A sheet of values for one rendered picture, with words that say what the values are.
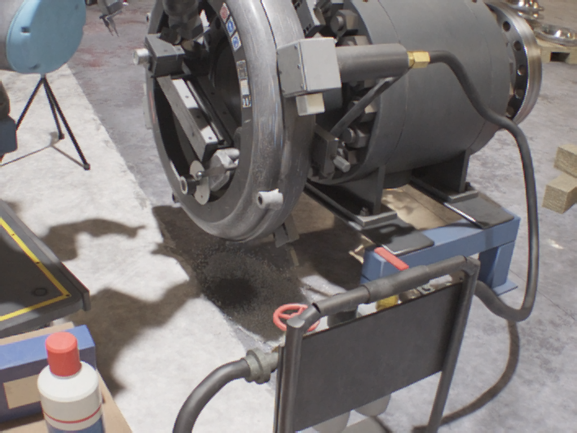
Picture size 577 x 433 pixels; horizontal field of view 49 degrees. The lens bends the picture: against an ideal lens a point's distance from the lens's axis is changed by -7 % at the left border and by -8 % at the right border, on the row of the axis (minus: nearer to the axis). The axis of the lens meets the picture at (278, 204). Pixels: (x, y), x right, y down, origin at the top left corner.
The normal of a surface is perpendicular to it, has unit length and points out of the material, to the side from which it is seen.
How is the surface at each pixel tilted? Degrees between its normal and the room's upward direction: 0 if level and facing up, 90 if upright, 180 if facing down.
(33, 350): 13
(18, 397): 103
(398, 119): 95
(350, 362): 90
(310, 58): 67
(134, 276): 0
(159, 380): 0
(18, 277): 0
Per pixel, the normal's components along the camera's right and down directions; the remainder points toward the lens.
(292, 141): 0.51, 0.38
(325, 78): 0.50, 0.02
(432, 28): 0.43, -0.28
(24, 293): 0.05, -0.90
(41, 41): 0.89, 0.30
